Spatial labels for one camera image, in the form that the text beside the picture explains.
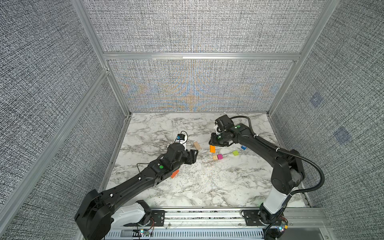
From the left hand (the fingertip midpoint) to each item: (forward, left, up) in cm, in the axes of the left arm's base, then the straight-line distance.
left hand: (194, 151), depth 79 cm
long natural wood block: (+13, -4, -16) cm, 21 cm away
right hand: (+9, -11, -4) cm, 14 cm away
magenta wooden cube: (+5, -17, -16) cm, 24 cm away
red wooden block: (-4, +12, -18) cm, 22 cm away
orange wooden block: (+10, -13, -14) cm, 21 cm away
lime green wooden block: (+7, -28, -16) cm, 33 cm away
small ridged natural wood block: (+5, -14, -16) cm, 22 cm away
